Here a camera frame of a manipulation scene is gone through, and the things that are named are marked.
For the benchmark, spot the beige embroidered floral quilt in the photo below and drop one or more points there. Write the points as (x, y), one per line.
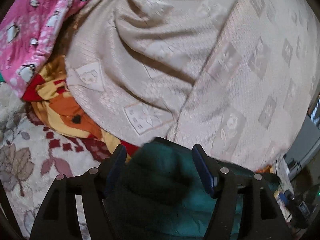
(235, 76)

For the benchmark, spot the pink penguin print blanket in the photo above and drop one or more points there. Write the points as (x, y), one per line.
(28, 33)

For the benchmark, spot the grey cabinet beside bed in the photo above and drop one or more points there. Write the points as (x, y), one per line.
(304, 148)

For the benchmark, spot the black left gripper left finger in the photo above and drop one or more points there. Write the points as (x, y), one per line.
(57, 217)

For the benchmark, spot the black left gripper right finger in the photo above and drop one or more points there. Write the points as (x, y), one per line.
(245, 206)

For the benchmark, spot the teal quilted puffer jacket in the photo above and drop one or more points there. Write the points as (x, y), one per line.
(159, 195)

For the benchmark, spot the white red floral fleece blanket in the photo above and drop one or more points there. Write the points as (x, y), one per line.
(32, 155)

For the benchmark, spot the window with bars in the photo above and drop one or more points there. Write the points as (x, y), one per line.
(315, 115)

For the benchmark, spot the orange yellow red patterned sheet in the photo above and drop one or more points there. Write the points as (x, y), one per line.
(55, 106)

